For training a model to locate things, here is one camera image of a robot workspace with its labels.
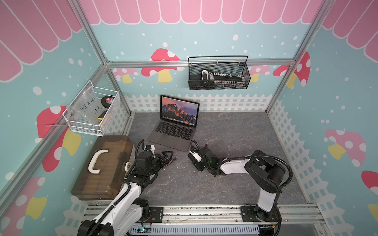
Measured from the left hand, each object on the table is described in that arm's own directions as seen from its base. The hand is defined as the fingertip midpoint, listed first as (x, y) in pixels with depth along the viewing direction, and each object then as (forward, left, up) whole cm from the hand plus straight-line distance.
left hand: (170, 158), depth 84 cm
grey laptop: (+35, -2, -5) cm, 35 cm away
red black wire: (+5, -2, -10) cm, 11 cm away
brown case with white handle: (-8, +34, +5) cm, 35 cm away
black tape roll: (+23, +35, +23) cm, 47 cm away
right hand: (+5, -15, -9) cm, 18 cm away
